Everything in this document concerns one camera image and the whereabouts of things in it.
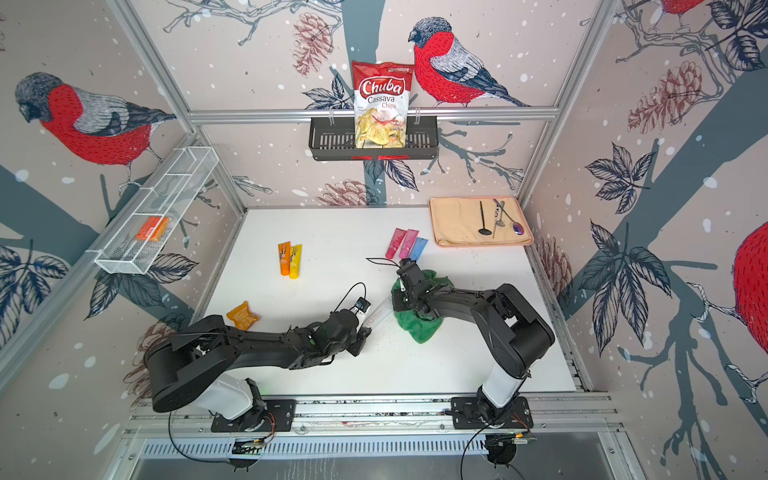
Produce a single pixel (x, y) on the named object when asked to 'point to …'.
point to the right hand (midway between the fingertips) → (395, 298)
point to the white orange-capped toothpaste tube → (380, 314)
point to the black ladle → (483, 231)
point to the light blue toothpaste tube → (418, 249)
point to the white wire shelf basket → (133, 244)
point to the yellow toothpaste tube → (295, 260)
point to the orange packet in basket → (153, 228)
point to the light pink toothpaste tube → (408, 243)
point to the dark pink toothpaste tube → (395, 243)
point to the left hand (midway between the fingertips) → (371, 325)
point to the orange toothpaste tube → (284, 253)
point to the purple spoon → (518, 229)
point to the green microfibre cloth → (419, 329)
